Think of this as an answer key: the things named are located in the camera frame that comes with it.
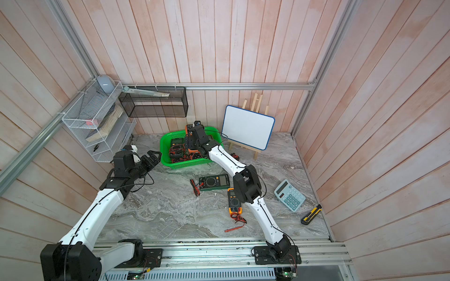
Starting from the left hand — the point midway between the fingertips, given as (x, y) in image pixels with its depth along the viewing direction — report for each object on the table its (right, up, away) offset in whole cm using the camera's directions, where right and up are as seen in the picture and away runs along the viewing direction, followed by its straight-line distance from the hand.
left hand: (157, 159), depth 82 cm
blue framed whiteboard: (+45, +17, +14) cm, 50 cm away
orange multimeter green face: (+12, +14, +14) cm, 23 cm away
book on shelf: (-23, +17, -2) cm, 29 cm away
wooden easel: (+52, +4, +21) cm, 56 cm away
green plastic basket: (-5, +6, +24) cm, 25 cm away
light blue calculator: (+66, -19, +9) cm, 70 cm away
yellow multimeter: (+37, -25, +3) cm, 45 cm away
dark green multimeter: (+4, +6, +21) cm, 22 cm away
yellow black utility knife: (+74, -27, +2) cm, 79 cm away
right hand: (+13, +11, +17) cm, 24 cm away
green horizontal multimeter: (+25, -14, +13) cm, 31 cm away
